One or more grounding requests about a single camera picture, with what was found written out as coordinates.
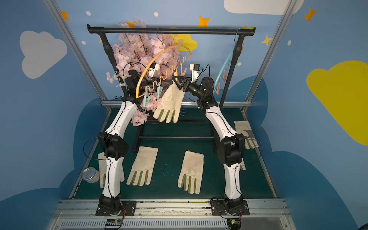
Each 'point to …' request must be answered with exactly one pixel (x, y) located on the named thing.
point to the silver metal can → (91, 175)
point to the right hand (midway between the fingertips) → (178, 76)
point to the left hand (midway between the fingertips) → (173, 80)
